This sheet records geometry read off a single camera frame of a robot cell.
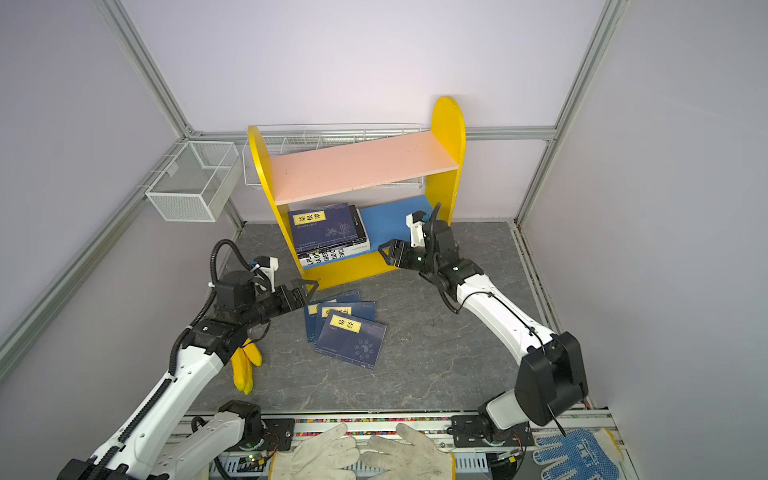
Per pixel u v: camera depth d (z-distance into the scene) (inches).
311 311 36.9
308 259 34.5
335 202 36.9
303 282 27.4
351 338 34.4
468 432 29.1
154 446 16.5
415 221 28.4
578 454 27.9
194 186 36.9
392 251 27.5
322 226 34.9
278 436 29.0
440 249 23.9
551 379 16.5
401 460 27.9
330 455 27.9
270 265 27.3
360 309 37.0
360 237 34.8
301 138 36.7
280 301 26.3
